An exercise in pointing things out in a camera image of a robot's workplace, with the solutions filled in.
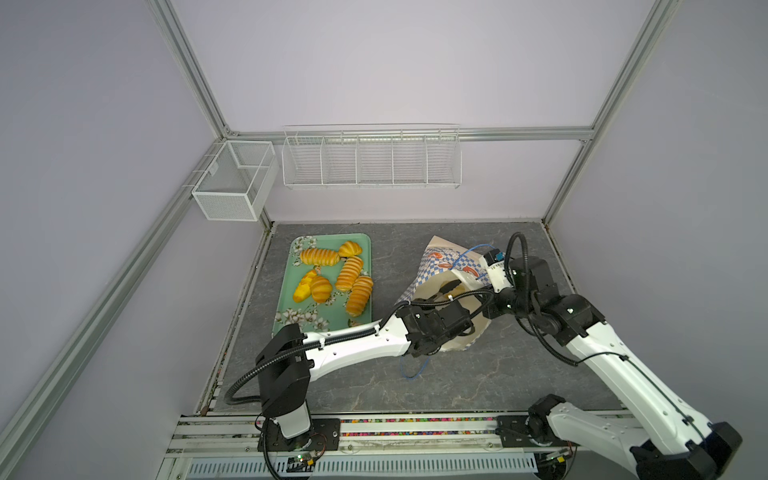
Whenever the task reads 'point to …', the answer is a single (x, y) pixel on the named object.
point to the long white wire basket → (372, 156)
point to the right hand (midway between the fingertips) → (478, 293)
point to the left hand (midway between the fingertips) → (417, 308)
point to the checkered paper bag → (447, 270)
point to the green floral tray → (320, 252)
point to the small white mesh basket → (238, 180)
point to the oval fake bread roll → (303, 290)
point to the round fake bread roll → (320, 288)
